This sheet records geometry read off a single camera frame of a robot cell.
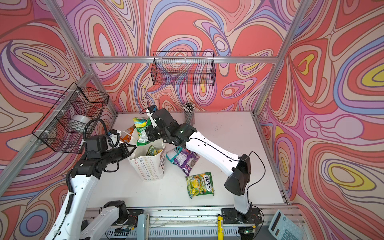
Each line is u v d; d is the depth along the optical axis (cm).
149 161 70
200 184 80
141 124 68
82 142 73
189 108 98
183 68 100
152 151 87
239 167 44
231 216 75
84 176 47
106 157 58
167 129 52
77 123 70
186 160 88
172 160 90
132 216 73
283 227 69
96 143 53
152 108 61
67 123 71
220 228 69
